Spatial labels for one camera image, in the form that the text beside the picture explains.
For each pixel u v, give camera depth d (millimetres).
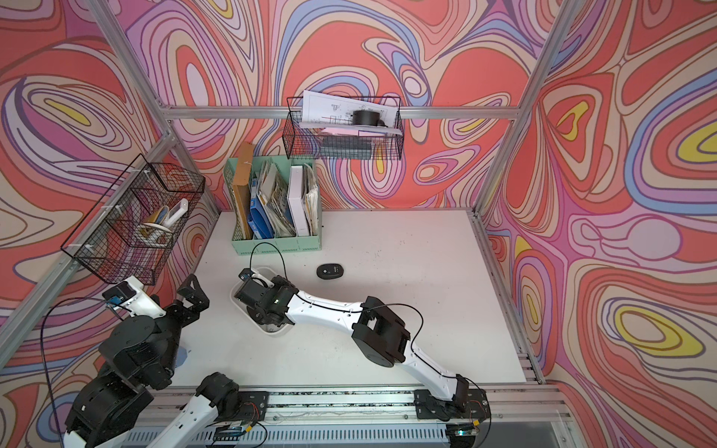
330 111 859
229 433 719
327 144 1013
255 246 706
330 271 984
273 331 820
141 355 402
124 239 731
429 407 708
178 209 745
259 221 960
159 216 748
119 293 454
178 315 523
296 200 885
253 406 722
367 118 822
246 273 737
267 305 638
